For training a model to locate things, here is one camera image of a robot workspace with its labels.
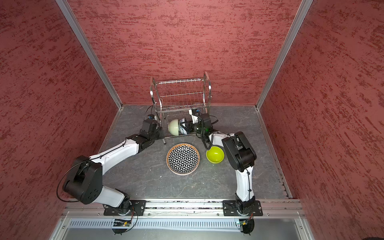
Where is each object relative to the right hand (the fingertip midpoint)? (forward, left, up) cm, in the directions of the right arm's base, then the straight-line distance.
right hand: (181, 125), depth 93 cm
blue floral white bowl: (-3, -1, -1) cm, 3 cm away
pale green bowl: (-2, +5, +1) cm, 5 cm away
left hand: (-4, +12, 0) cm, 13 cm away
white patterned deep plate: (-18, -1, -11) cm, 21 cm away
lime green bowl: (-17, -21, -9) cm, 29 cm away
